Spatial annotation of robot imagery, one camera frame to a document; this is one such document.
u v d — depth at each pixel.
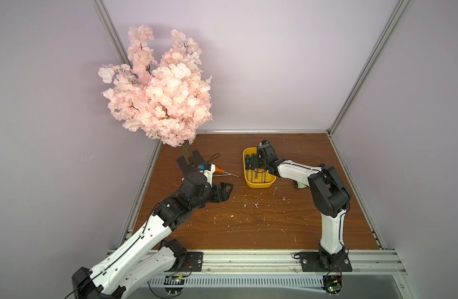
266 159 0.77
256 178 0.97
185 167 1.00
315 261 0.73
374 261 0.74
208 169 0.64
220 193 0.63
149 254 0.46
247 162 1.03
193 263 0.73
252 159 1.03
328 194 0.52
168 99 0.58
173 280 0.71
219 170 1.00
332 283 0.70
